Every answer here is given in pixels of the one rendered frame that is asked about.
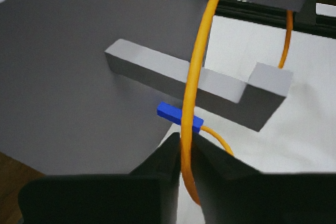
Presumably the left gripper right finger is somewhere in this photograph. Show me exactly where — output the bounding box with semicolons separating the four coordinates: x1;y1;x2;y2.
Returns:
191;132;336;224

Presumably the orange cable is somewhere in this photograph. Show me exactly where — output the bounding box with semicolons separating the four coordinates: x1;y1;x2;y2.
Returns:
181;0;293;207

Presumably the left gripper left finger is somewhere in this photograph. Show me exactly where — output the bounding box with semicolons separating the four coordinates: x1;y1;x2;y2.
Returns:
18;132;181;224

